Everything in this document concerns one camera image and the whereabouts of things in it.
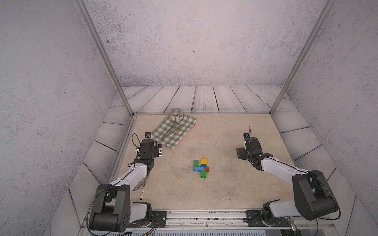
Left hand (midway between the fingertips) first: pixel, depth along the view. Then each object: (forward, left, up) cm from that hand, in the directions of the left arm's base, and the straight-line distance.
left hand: (152, 145), depth 91 cm
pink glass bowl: (-20, +6, -10) cm, 23 cm away
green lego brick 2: (-15, -31, -9) cm, 35 cm away
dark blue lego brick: (-10, -31, -8) cm, 34 cm away
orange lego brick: (-12, -33, -8) cm, 36 cm away
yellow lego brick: (-7, -31, -7) cm, 33 cm away
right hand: (-2, -59, -2) cm, 59 cm away
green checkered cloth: (+16, -9, -8) cm, 20 cm away
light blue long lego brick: (-12, -27, -8) cm, 31 cm away
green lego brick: (-7, -26, -10) cm, 29 cm away
